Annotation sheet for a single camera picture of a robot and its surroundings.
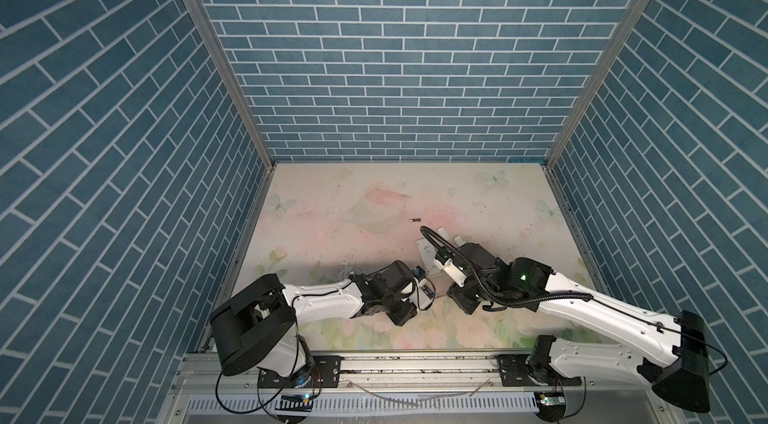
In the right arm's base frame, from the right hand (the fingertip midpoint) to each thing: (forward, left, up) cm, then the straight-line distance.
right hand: (447, 287), depth 75 cm
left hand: (-2, +9, -12) cm, 15 cm away
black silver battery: (+28, +9, -12) cm, 32 cm away
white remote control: (+2, +5, -11) cm, 13 cm away
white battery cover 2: (+26, 0, -14) cm, 29 cm away
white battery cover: (+22, -6, -14) cm, 27 cm away
